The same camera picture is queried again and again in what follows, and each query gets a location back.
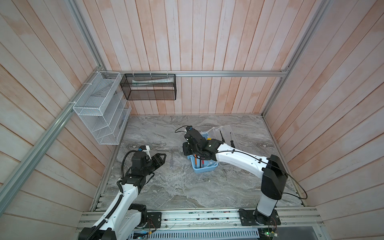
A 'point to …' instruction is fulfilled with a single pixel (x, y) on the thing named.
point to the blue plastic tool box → (223, 133)
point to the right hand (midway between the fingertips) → (183, 146)
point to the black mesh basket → (149, 86)
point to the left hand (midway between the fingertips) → (164, 159)
